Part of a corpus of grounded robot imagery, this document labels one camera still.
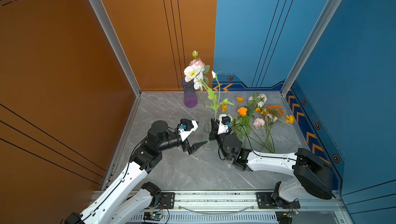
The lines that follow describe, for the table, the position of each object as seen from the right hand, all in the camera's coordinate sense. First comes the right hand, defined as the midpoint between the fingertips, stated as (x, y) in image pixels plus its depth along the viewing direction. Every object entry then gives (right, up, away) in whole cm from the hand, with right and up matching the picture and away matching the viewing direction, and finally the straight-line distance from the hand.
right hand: (210, 119), depth 77 cm
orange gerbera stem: (+43, +4, +23) cm, 49 cm away
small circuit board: (-27, -44, -6) cm, 52 cm away
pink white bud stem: (+34, +11, +32) cm, 48 cm away
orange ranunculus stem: (+21, -6, +23) cm, 31 cm away
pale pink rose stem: (+32, -4, +20) cm, 38 cm away
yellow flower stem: (+55, -2, +26) cm, 61 cm away
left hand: (-5, -3, -11) cm, 12 cm away
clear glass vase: (-2, -7, -6) cm, 10 cm away
